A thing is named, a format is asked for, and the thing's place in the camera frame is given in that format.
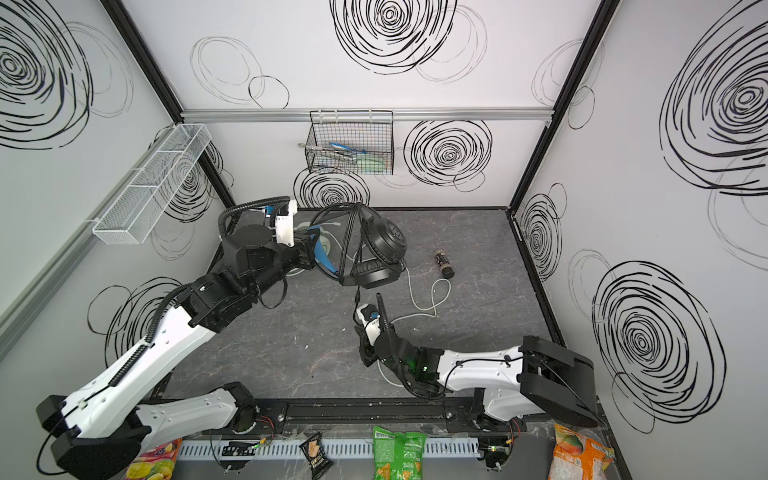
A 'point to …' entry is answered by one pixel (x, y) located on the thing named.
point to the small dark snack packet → (314, 451)
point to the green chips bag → (398, 456)
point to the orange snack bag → (576, 457)
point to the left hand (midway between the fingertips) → (320, 230)
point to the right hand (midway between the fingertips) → (352, 331)
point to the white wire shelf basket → (130, 218)
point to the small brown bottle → (444, 264)
